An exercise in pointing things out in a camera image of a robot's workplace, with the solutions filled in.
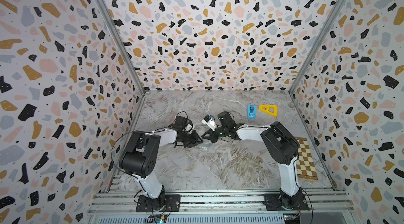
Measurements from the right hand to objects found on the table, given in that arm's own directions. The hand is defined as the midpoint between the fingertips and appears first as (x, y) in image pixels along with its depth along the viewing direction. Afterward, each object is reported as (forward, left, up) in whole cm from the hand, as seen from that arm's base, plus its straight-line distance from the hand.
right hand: (203, 137), depth 91 cm
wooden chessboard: (-13, -55, -4) cm, 57 cm away
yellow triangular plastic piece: (+25, -43, -5) cm, 50 cm away
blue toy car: (+22, -31, -3) cm, 39 cm away
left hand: (-1, 0, -2) cm, 3 cm away
